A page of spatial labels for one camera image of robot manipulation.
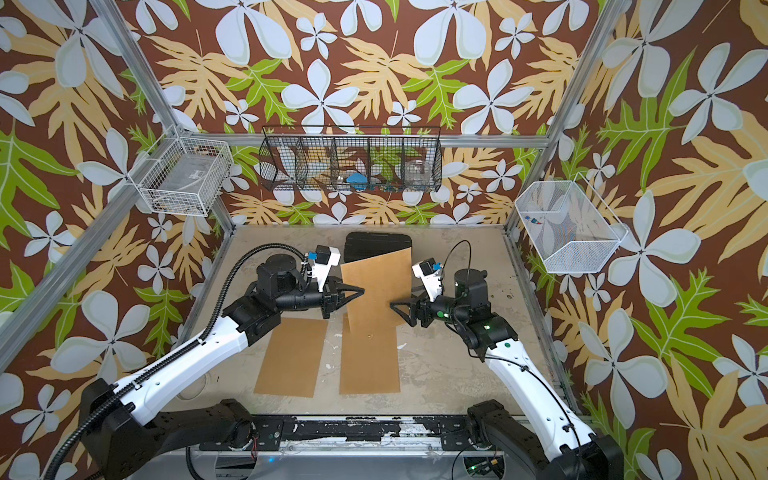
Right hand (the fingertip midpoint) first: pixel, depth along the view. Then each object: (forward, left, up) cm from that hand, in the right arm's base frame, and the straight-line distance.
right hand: (399, 298), depth 73 cm
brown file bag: (-7, +31, -24) cm, 40 cm away
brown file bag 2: (-6, +8, -24) cm, 27 cm away
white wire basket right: (+21, -49, +4) cm, 54 cm away
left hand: (0, +9, +6) cm, 10 cm away
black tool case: (+34, +13, -19) cm, 41 cm away
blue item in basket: (+40, +12, +5) cm, 42 cm away
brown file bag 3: (+1, +3, +7) cm, 8 cm away
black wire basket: (+48, +7, +9) cm, 49 cm away
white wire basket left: (+34, +62, +12) cm, 72 cm away
